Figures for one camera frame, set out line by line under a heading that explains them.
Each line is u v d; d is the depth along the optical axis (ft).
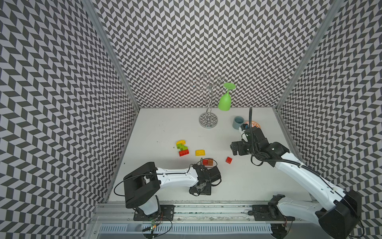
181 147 3.07
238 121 3.50
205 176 1.96
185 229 2.27
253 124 3.37
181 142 3.19
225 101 2.99
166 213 2.41
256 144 1.86
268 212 2.18
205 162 2.90
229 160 2.93
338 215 1.21
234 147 2.54
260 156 1.80
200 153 3.05
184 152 3.05
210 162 2.86
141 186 1.39
